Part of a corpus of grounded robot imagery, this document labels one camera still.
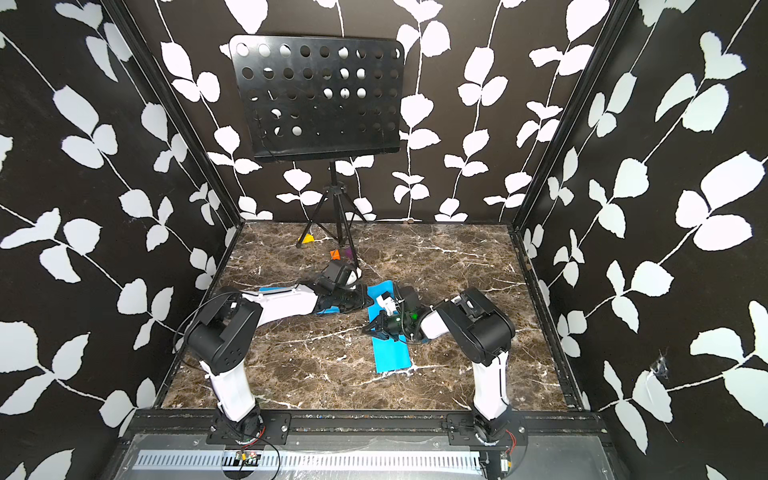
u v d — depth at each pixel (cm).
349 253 106
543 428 77
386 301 91
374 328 88
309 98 70
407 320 78
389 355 86
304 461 70
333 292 76
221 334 49
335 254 108
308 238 112
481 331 52
